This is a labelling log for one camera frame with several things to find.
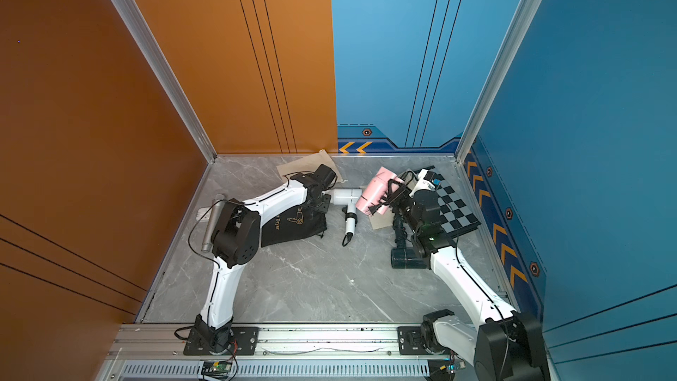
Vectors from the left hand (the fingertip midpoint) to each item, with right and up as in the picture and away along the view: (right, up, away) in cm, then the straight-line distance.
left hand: (322, 201), depth 100 cm
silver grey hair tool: (-40, -1, +1) cm, 40 cm away
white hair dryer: (+10, +2, -1) cm, 11 cm away
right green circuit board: (+38, -42, -31) cm, 64 cm away
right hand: (+23, +8, -21) cm, 32 cm away
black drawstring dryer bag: (-10, -8, -2) cm, 13 cm away
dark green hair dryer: (+29, -19, -10) cm, 35 cm away
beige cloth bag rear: (-8, +15, +17) cm, 24 cm away
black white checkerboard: (+49, -5, -6) cm, 50 cm away
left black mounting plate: (-19, -38, -27) cm, 50 cm away
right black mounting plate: (+27, -37, -28) cm, 54 cm away
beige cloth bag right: (+22, -7, -2) cm, 23 cm away
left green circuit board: (-25, -43, -29) cm, 57 cm away
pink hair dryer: (+17, +2, -21) cm, 27 cm away
